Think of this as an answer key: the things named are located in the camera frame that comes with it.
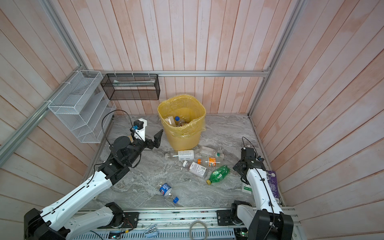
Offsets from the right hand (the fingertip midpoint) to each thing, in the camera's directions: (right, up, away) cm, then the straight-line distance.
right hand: (245, 172), depth 83 cm
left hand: (-49, +25, -13) cm, 56 cm away
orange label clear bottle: (-18, +5, +5) cm, 20 cm away
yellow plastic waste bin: (-36, +33, +21) cm, 53 cm away
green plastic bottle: (-15, -2, +2) cm, 15 cm away
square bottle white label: (-28, +1, +4) cm, 28 cm away
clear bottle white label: (-36, +8, +7) cm, 38 cm away
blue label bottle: (-39, +29, +16) cm, 51 cm away
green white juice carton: (0, -8, -3) cm, 9 cm away
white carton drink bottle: (-44, +30, +6) cm, 53 cm away
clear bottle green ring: (-18, +9, +12) cm, 24 cm away
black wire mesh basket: (-73, +55, +21) cm, 94 cm away
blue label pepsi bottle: (-44, -8, -6) cm, 45 cm away
